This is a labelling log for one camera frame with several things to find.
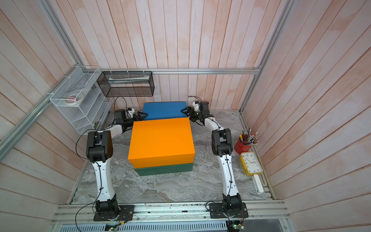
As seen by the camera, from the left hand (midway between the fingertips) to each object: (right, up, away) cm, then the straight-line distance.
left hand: (147, 118), depth 105 cm
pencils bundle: (+69, -14, -14) cm, 72 cm away
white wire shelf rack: (-26, 0, -27) cm, 37 cm away
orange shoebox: (+15, -15, -29) cm, 36 cm away
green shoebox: (+15, -30, -27) cm, 43 cm away
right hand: (+26, +4, +3) cm, 27 cm away
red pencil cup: (+63, -19, -16) cm, 68 cm away
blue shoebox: (+13, +6, 0) cm, 14 cm away
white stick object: (+69, -39, -25) cm, 83 cm away
